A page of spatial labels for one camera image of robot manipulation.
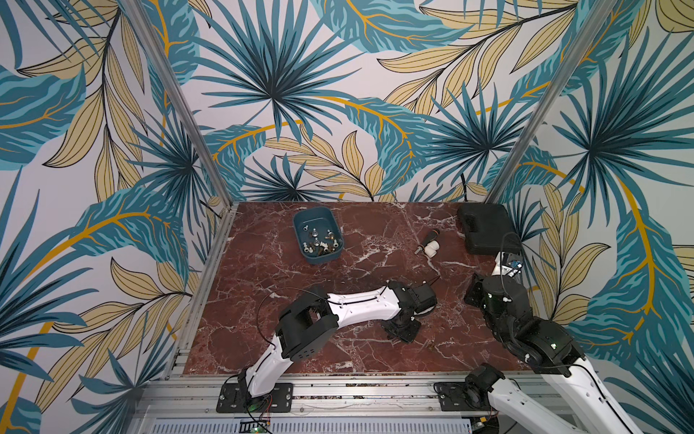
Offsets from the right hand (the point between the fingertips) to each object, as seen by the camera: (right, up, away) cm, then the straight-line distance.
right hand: (478, 277), depth 69 cm
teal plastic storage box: (-45, +11, +39) cm, 60 cm away
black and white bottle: (-2, +6, +35) cm, 35 cm away
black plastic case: (+21, +12, +35) cm, 43 cm away
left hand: (-17, -21, +12) cm, 30 cm away
